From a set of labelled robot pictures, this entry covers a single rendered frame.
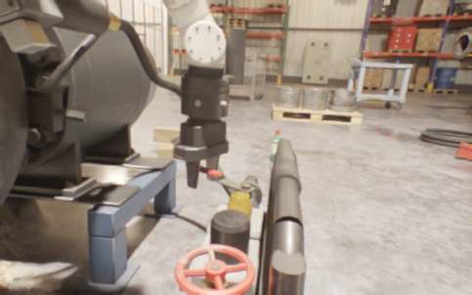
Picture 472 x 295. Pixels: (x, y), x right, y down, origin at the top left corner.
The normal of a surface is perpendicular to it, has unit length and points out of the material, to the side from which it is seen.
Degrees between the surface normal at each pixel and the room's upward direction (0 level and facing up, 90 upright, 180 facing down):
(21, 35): 90
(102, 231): 90
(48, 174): 90
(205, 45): 90
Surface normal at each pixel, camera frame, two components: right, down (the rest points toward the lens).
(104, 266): -0.14, 0.24
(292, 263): 0.10, -0.89
